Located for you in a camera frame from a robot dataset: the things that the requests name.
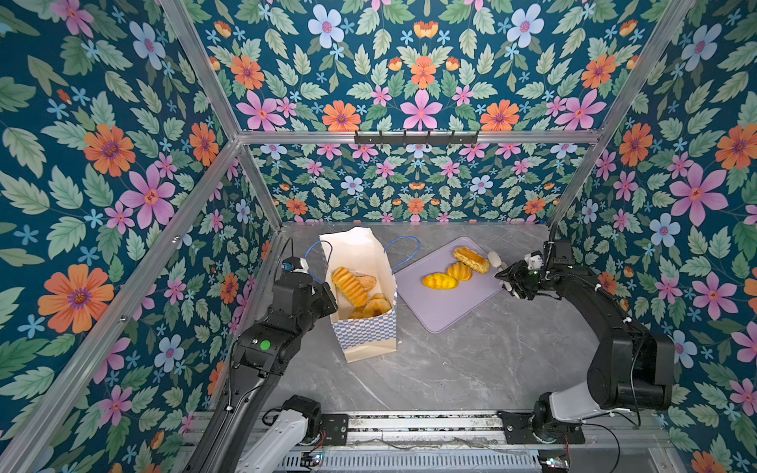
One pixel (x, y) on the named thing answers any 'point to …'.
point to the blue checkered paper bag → (361, 251)
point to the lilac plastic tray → (437, 309)
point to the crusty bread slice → (472, 259)
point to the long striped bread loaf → (350, 286)
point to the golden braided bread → (378, 304)
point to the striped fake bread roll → (459, 271)
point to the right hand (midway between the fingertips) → (500, 276)
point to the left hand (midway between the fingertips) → (335, 282)
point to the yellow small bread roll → (439, 281)
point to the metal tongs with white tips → (496, 261)
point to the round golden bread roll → (368, 282)
